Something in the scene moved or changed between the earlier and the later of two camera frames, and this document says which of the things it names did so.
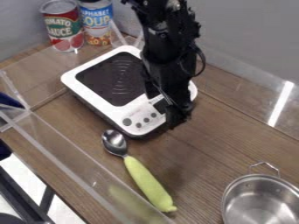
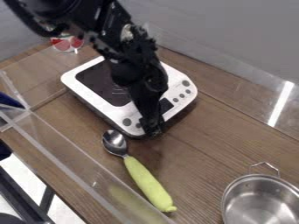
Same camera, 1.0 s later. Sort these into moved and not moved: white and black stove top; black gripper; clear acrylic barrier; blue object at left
Moved: black gripper
Not moved: white and black stove top; blue object at left; clear acrylic barrier
